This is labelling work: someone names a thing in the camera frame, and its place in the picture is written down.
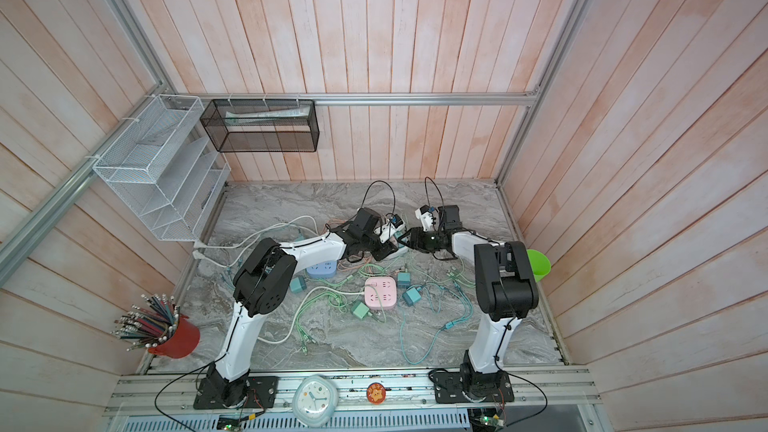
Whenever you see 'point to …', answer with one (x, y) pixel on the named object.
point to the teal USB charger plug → (403, 278)
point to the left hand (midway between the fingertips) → (391, 246)
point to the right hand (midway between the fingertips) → (404, 240)
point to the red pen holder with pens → (158, 324)
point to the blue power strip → (323, 270)
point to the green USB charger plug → (361, 311)
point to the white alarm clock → (315, 400)
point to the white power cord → (309, 293)
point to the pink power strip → (387, 290)
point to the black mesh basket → (262, 125)
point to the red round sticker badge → (376, 393)
